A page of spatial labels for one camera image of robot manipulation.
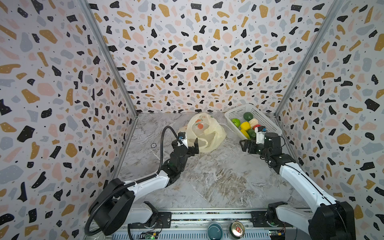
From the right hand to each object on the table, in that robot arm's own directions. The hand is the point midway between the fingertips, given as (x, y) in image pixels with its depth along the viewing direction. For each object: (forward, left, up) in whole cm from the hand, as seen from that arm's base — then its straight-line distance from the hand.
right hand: (245, 139), depth 83 cm
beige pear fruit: (+26, -13, -14) cm, 32 cm away
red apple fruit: (+22, -15, -15) cm, 30 cm away
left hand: (0, +31, +3) cm, 31 cm away
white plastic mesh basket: (+19, -24, -12) cm, 33 cm away
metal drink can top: (-41, +9, -7) cm, 43 cm away
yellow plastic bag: (+24, +24, -18) cm, 38 cm away
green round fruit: (+31, -10, -14) cm, 35 cm away
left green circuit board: (-43, +46, -19) cm, 66 cm away
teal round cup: (-41, +17, -18) cm, 48 cm away
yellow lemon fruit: (+22, -7, -15) cm, 28 cm away
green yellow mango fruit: (+15, -6, -14) cm, 22 cm away
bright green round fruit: (+25, -1, -14) cm, 29 cm away
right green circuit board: (-41, -12, -19) cm, 47 cm away
